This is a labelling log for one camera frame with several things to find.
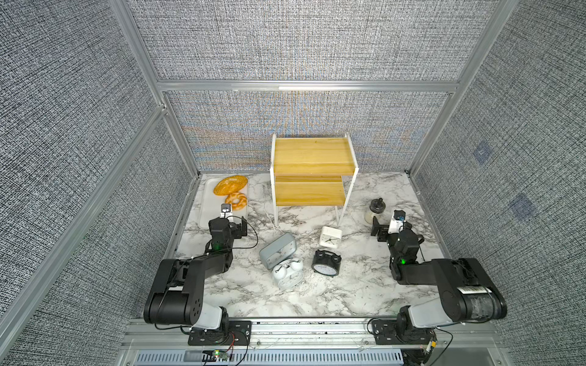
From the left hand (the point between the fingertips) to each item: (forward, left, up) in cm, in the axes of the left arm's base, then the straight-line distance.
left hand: (233, 215), depth 93 cm
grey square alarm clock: (-15, -20, 0) cm, 25 cm away
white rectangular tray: (+13, +14, -8) cm, 21 cm away
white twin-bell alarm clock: (-25, -21, +1) cm, 33 cm away
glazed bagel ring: (+10, 0, -7) cm, 13 cm away
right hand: (-4, -61, +4) cm, 62 cm away
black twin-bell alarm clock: (-21, -35, -1) cm, 41 cm away
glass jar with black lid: (+1, -59, +2) cm, 59 cm away
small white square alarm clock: (-10, -39, -3) cm, 40 cm away
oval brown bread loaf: (+20, +5, -5) cm, 22 cm away
